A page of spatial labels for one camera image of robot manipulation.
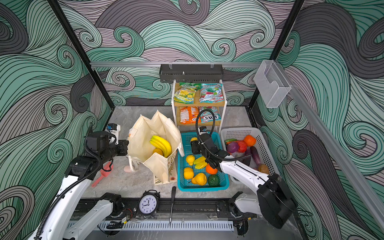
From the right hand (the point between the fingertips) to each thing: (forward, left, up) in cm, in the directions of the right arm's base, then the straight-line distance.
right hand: (195, 142), depth 84 cm
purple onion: (0, -22, -5) cm, 23 cm away
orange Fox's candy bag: (+16, +4, +5) cm, 18 cm away
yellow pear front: (-18, -3, -7) cm, 20 cm away
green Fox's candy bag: (+15, -8, +5) cm, 18 cm away
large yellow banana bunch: (+1, +20, -4) cm, 21 cm away
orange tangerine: (-13, -9, -8) cm, 18 cm away
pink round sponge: (-12, +41, -12) cm, 44 cm away
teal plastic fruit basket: (-15, 0, -8) cm, 17 cm away
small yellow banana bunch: (-9, -3, -9) cm, 13 cm away
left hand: (-6, +34, +12) cm, 36 cm away
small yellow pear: (+1, 0, +3) cm, 3 cm away
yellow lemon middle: (-6, +3, -9) cm, 11 cm away
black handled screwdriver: (-26, +11, -12) cm, 31 cm away
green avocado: (-19, -10, -7) cm, 23 cm away
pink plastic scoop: (-23, +34, +19) cm, 45 cm away
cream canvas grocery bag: (-5, +31, 0) cm, 31 cm away
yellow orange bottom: (-15, +4, -8) cm, 17 cm away
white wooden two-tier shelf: (+11, -1, +20) cm, 23 cm away
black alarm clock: (-30, +23, -9) cm, 39 cm away
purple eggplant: (-3, -38, -10) cm, 39 cm away
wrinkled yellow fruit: (-2, +22, -7) cm, 23 cm away
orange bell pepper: (+5, -35, -7) cm, 36 cm away
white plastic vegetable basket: (+10, -28, -7) cm, 31 cm away
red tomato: (+1, -30, -7) cm, 30 cm away
